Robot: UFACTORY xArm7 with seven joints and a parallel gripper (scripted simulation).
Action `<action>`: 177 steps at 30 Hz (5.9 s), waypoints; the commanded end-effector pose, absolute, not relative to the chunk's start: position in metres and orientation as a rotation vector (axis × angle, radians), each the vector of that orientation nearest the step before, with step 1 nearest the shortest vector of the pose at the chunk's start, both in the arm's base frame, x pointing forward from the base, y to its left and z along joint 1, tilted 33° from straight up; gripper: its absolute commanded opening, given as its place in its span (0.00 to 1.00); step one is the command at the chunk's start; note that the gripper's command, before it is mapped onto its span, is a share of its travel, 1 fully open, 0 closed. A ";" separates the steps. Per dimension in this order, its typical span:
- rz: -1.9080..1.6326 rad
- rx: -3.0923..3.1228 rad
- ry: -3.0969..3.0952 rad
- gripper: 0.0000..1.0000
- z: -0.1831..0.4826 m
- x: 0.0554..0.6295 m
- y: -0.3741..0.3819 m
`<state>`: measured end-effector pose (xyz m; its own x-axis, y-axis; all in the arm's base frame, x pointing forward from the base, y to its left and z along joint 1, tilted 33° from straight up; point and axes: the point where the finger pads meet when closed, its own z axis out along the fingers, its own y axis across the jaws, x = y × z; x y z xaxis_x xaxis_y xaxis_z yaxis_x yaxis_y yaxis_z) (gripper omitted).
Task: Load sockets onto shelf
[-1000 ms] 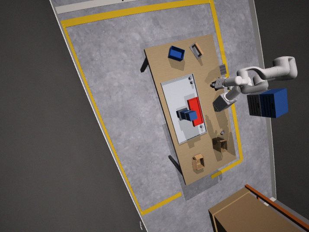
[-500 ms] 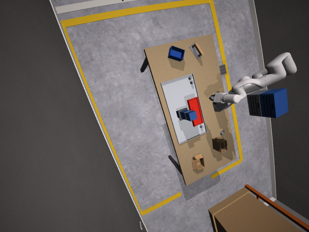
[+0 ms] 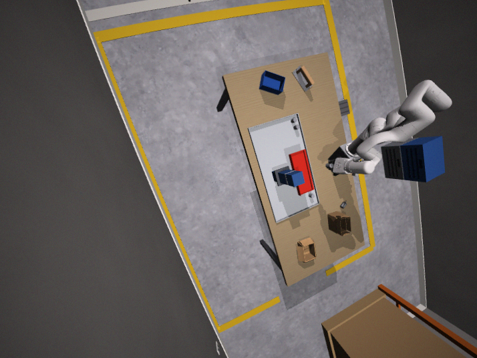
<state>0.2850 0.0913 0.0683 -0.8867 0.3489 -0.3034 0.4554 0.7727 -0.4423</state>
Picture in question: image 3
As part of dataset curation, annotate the blue open box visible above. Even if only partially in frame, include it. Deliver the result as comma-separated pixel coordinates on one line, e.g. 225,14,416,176
259,70,285,95

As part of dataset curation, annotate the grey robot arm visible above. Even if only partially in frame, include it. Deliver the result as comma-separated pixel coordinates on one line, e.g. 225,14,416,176
345,80,452,176

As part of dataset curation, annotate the sanding float with wooden handle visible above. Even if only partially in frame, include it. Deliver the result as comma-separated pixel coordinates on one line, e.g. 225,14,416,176
293,66,314,92

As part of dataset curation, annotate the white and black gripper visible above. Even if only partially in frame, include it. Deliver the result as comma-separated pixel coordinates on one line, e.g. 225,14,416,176
327,156,351,176

